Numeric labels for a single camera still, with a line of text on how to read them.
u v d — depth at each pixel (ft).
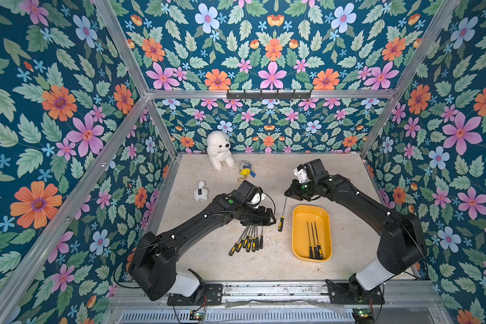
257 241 2.84
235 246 2.78
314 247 2.77
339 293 2.41
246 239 2.84
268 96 3.06
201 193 3.23
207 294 2.41
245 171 3.53
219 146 3.32
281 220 2.62
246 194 2.07
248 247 2.76
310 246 2.77
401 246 1.42
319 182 2.14
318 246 2.77
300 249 2.76
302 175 2.60
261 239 2.83
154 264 1.34
